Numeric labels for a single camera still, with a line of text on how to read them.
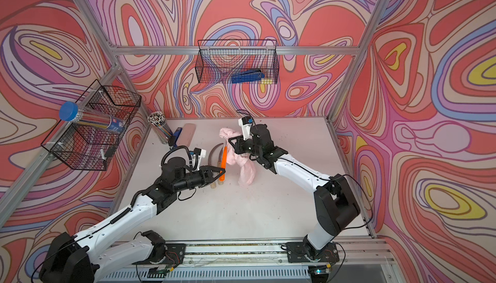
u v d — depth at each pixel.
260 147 0.64
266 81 0.84
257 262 0.73
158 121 0.96
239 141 0.76
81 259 0.39
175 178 0.60
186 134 1.09
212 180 0.68
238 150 0.76
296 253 0.72
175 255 0.72
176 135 1.08
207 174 0.68
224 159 0.77
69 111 0.62
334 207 0.44
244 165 0.76
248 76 0.90
